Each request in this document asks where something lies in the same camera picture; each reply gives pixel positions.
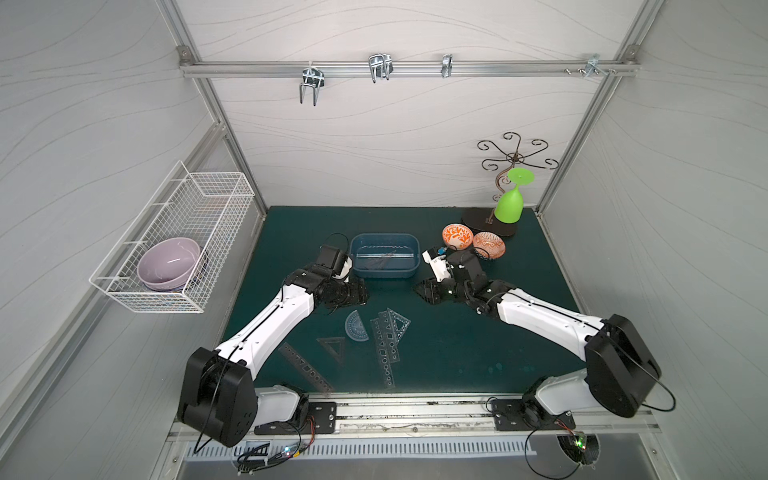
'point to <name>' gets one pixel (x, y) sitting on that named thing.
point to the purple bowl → (166, 263)
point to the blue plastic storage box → (386, 242)
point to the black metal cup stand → (483, 220)
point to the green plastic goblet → (509, 206)
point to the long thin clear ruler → (392, 255)
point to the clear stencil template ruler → (386, 345)
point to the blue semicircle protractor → (354, 327)
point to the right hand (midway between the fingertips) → (416, 283)
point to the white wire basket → (208, 208)
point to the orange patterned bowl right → (489, 245)
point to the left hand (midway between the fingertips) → (362, 297)
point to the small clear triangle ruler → (335, 345)
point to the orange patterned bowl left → (457, 237)
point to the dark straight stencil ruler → (291, 353)
